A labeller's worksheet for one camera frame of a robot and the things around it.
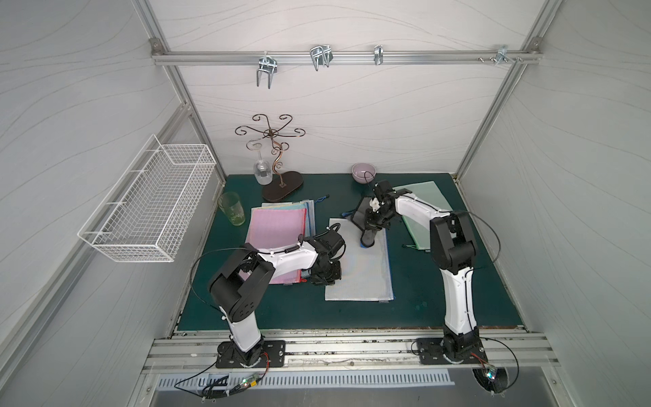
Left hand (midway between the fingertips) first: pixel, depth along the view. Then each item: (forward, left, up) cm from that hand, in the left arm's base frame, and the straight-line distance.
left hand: (338, 284), depth 87 cm
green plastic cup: (+26, +41, +11) cm, 50 cm away
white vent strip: (-28, +27, +1) cm, 39 cm away
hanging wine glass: (+34, +29, +21) cm, 49 cm away
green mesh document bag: (+44, -42, -1) cm, 61 cm away
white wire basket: (+6, +54, +31) cm, 62 cm away
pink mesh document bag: (+22, +26, 0) cm, 34 cm away
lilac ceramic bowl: (+54, -12, +2) cm, 56 cm away
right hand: (+24, -11, +2) cm, 26 cm away
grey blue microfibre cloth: (+18, -11, +3) cm, 21 cm away
